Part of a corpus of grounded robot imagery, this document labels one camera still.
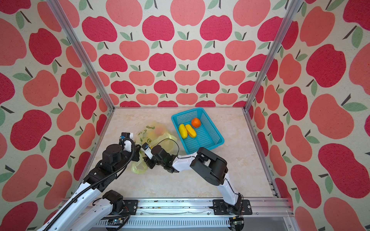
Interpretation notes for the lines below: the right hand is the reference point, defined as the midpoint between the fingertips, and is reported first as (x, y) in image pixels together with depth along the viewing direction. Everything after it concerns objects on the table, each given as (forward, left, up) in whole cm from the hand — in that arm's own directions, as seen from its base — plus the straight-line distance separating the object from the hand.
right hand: (144, 158), depth 86 cm
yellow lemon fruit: (+23, -21, -1) cm, 32 cm away
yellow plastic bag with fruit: (+16, -3, +3) cm, 16 cm away
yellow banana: (+24, -27, -2) cm, 36 cm away
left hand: (0, -3, +15) cm, 15 cm away
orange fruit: (+31, -30, 0) cm, 44 cm away
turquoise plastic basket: (+28, -31, -6) cm, 42 cm away
